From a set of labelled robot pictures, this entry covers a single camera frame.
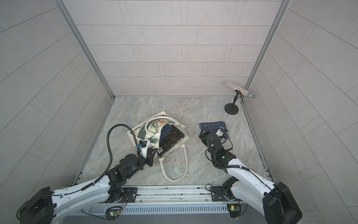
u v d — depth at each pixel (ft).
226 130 2.38
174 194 2.37
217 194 2.33
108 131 1.96
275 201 1.28
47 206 1.47
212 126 3.16
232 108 3.54
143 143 2.15
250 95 2.86
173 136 2.90
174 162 2.72
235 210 2.23
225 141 2.10
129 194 2.31
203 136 2.42
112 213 2.11
